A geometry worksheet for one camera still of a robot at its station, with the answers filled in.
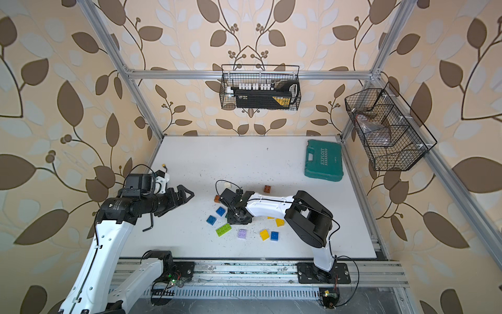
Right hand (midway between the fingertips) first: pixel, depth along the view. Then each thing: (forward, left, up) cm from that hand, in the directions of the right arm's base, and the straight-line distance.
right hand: (233, 220), depth 87 cm
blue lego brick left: (0, +10, +1) cm, 10 cm away
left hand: (+1, +16, +21) cm, 27 cm away
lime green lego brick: (-4, +5, 0) cm, 6 cm away
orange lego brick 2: (+10, +8, +1) cm, 14 cm away
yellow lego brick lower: (-7, -14, +1) cm, 16 cm away
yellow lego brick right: (-2, -21, 0) cm, 21 cm away
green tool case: (+29, -47, +5) cm, 55 cm away
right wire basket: (+17, -64, +33) cm, 74 cm away
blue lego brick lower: (-8, -18, 0) cm, 20 cm away
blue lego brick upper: (+4, +6, +1) cm, 7 cm away
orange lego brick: (+15, -16, +1) cm, 22 cm away
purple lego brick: (-6, -4, +1) cm, 8 cm away
